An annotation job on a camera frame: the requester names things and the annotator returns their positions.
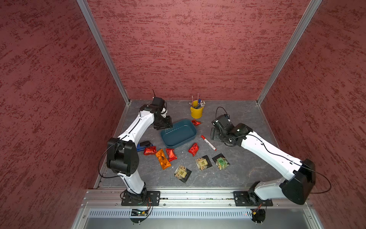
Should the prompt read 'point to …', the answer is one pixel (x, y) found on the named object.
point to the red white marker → (208, 142)
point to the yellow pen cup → (196, 111)
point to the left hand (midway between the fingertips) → (168, 129)
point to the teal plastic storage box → (182, 131)
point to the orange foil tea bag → (165, 163)
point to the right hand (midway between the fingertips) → (218, 138)
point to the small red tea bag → (195, 122)
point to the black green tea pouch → (221, 161)
